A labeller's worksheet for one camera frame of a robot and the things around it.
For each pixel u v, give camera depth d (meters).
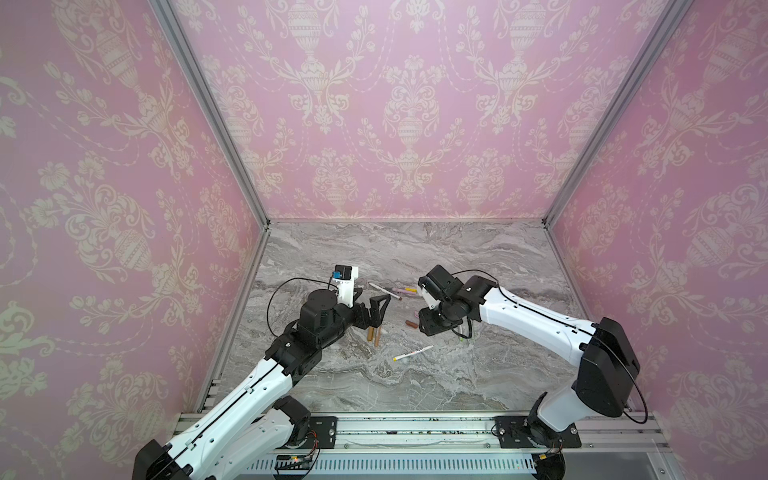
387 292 1.00
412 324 0.90
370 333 0.91
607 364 0.42
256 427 0.58
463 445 0.73
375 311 0.66
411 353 0.87
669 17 0.69
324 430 0.75
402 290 1.00
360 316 0.65
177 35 0.73
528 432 0.66
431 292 0.67
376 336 0.90
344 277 0.64
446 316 0.67
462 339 0.79
